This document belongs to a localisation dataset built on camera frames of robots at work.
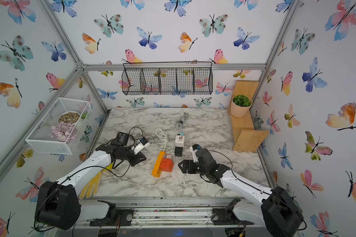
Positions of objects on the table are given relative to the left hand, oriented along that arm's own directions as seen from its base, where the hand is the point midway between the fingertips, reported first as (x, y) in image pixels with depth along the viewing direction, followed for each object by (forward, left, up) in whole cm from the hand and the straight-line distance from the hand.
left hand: (145, 155), depth 85 cm
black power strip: (+7, -19, -8) cm, 22 cm away
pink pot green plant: (+31, -61, +8) cm, 69 cm away
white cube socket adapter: (+10, -20, -2) cm, 22 cm away
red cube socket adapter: (-4, -12, -4) cm, 14 cm away
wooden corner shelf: (+7, -58, +5) cm, 58 cm away
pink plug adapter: (+2, -12, -6) cm, 14 cm away
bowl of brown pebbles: (+7, +30, +25) cm, 40 cm away
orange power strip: (-8, -7, -6) cm, 12 cm away
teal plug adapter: (+22, -21, -9) cm, 32 cm away
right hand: (-6, -23, +1) cm, 23 cm away
